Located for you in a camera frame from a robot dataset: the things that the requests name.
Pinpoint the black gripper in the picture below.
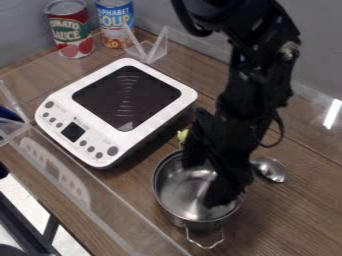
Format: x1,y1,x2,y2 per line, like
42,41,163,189
182,74,293,209

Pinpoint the silver steel pot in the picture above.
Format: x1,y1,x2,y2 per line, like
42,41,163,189
153,150,245,250

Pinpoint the spoon with green handle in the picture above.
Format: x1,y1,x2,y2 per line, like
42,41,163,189
177,129,289,183

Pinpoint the white and black stove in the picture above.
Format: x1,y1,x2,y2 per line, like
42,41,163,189
35,58,198,169

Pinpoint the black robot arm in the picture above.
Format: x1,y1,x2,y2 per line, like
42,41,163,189
171,0,301,209

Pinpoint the clear acrylic front barrier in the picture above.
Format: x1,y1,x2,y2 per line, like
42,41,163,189
0,80,189,256

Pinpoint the clear acrylic stand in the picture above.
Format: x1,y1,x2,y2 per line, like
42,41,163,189
123,24,169,64

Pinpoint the alphabet soup can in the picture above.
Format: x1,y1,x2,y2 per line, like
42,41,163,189
96,0,135,49

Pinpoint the tomato sauce can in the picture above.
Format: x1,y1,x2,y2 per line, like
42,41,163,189
44,0,95,59

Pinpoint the black metal table frame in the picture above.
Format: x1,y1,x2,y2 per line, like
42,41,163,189
0,192,62,256

